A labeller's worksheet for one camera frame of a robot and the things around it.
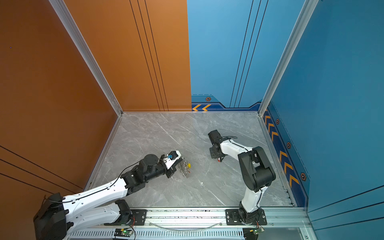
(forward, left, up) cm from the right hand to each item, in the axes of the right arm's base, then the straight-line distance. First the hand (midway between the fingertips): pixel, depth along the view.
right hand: (216, 153), depth 96 cm
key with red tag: (-4, -1, 0) cm, 4 cm away
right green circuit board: (-42, -13, -2) cm, 44 cm away
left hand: (-12, +20, +17) cm, 29 cm away
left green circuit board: (-42, +48, -1) cm, 64 cm away
